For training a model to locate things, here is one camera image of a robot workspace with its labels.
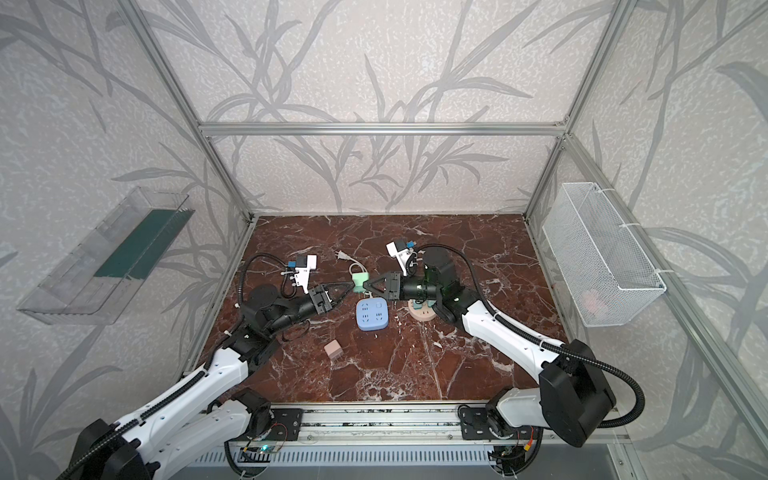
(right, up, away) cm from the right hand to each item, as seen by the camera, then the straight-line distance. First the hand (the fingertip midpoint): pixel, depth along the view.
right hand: (368, 278), depth 71 cm
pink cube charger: (-12, -22, +13) cm, 29 cm away
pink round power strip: (+15, -13, +20) cm, 29 cm away
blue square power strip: (-1, -14, +20) cm, 24 cm away
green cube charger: (-2, 0, -2) cm, 3 cm away
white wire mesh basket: (+51, +2, -10) cm, 52 cm away
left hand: (-3, -1, -2) cm, 4 cm away
